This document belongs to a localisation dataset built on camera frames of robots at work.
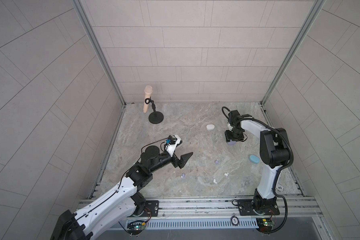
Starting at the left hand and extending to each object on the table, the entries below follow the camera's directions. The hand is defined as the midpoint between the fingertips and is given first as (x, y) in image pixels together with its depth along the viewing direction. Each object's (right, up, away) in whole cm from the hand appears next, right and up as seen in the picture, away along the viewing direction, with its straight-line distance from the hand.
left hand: (189, 148), depth 69 cm
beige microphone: (-24, +30, +17) cm, 42 cm away
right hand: (+27, 0, +28) cm, 39 cm away
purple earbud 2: (-3, -18, +13) cm, 22 cm away
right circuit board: (+35, -35, -1) cm, 49 cm away
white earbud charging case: (+15, +7, +33) cm, 37 cm away
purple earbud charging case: (+26, -1, +21) cm, 34 cm away
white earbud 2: (+14, -20, +11) cm, 27 cm away
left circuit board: (-24, -34, -4) cm, 42 cm away
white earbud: (+21, -18, +13) cm, 30 cm away
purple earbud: (+16, -12, +17) cm, 27 cm away
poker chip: (+48, -23, +9) cm, 54 cm away
